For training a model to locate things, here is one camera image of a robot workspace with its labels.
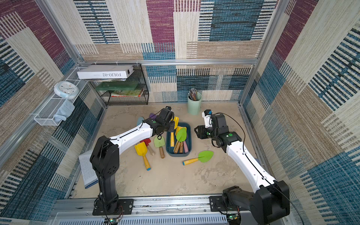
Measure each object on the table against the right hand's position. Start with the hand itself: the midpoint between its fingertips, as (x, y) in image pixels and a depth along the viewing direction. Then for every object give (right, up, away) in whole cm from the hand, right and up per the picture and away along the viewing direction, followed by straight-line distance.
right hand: (198, 127), depth 81 cm
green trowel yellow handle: (+5, -20, +11) cm, 23 cm away
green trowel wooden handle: (-25, -11, +16) cm, 32 cm away
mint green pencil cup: (0, +14, +27) cm, 30 cm away
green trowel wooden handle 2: (-10, -8, +17) cm, 21 cm away
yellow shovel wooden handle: (-10, -14, +12) cm, 20 cm away
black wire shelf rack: (-38, +33, +13) cm, 53 cm away
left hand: (-16, +1, +12) cm, 20 cm away
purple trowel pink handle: (-33, +8, +31) cm, 46 cm away
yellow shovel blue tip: (-35, -16, +11) cm, 40 cm away
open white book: (-64, -28, +4) cm, 70 cm away
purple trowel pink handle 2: (-7, -14, +11) cm, 19 cm away
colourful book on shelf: (-48, +22, +19) cm, 57 cm away
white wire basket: (-75, +5, -12) cm, 76 cm away
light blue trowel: (-42, +3, +29) cm, 51 cm away
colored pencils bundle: (-1, +22, +24) cm, 33 cm away
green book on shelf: (-56, +28, +22) cm, 67 cm away
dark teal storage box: (-17, -15, +11) cm, 26 cm away
